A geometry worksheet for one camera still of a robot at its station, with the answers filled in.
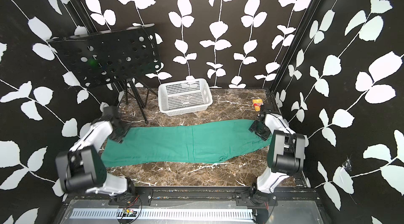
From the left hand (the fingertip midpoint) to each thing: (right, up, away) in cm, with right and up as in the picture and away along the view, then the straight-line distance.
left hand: (127, 129), depth 89 cm
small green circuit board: (+10, -36, -18) cm, 41 cm away
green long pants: (+50, -9, +5) cm, 51 cm away
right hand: (+75, -1, +4) cm, 76 cm away
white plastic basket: (+33, +20, +27) cm, 47 cm away
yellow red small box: (+83, +14, +22) cm, 86 cm away
